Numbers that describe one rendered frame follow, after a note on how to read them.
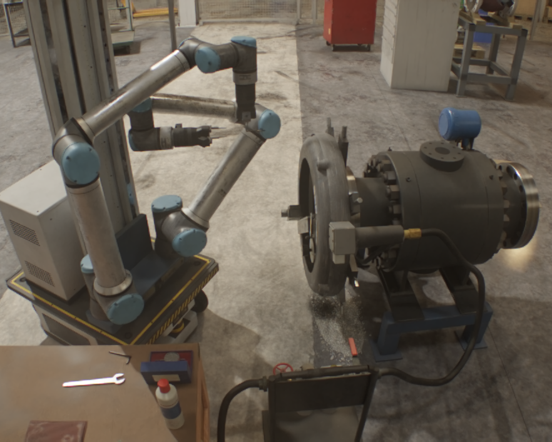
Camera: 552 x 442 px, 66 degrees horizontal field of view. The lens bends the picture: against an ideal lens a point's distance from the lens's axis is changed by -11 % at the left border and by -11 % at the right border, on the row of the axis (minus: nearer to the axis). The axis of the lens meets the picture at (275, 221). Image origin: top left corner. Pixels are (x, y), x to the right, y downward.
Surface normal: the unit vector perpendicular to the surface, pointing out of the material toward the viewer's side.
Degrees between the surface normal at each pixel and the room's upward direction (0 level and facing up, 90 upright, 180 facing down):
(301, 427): 0
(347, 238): 67
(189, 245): 94
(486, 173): 23
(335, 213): 55
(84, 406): 0
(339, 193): 44
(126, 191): 90
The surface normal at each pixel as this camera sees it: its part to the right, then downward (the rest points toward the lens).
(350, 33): 0.15, 0.57
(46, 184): 0.00, -0.82
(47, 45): 0.90, 0.25
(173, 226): -0.59, -0.34
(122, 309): 0.62, 0.52
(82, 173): 0.62, 0.34
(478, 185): 0.05, -0.34
